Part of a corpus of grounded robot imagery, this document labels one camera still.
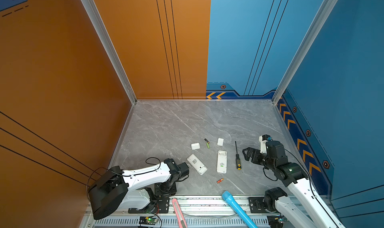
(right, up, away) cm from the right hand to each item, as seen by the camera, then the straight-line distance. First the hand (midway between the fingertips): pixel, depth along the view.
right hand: (248, 152), depth 79 cm
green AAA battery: (-20, +1, +16) cm, 25 cm away
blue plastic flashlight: (-12, -20, -6) cm, 24 cm away
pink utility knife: (-35, -29, -9) cm, 46 cm away
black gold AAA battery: (-21, +3, +18) cm, 28 cm away
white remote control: (-26, -10, +6) cm, 28 cm away
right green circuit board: (+11, -30, -9) cm, 33 cm away
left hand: (-42, -22, -2) cm, 48 cm away
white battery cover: (-28, 0, +16) cm, 32 cm away
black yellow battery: (-3, -6, +8) cm, 11 cm away
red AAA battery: (-14, -16, +2) cm, 22 cm away
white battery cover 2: (-12, +2, +18) cm, 22 cm away
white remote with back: (-12, -8, +8) cm, 17 cm away
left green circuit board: (-51, -31, -8) cm, 60 cm away
